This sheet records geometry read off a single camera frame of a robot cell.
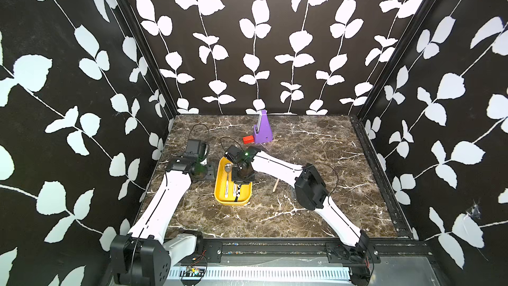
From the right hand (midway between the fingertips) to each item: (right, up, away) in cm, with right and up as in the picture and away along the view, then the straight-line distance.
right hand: (234, 181), depth 90 cm
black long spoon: (+2, -5, -2) cm, 6 cm away
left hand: (-10, +7, -9) cm, 15 cm away
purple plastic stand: (+15, +22, +14) cm, 30 cm away
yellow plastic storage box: (-7, -1, +1) cm, 7 cm away
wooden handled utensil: (+20, -2, +1) cm, 20 cm away
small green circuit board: (-12, -28, -20) cm, 36 cm away
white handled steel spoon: (-3, +5, +5) cm, 8 cm away
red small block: (+6, +19, +17) cm, 26 cm away
